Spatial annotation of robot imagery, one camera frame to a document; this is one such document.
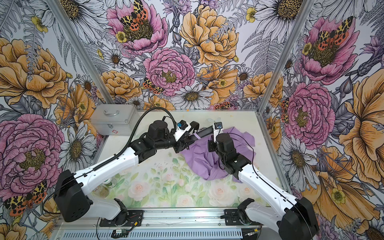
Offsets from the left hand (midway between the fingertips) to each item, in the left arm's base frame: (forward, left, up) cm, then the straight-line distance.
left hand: (189, 140), depth 76 cm
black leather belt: (+2, -6, +4) cm, 8 cm away
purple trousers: (-2, -5, -13) cm, 14 cm away
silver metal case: (+24, +48, -10) cm, 55 cm away
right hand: (+4, -12, -3) cm, 13 cm away
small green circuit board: (-34, +32, -23) cm, 52 cm away
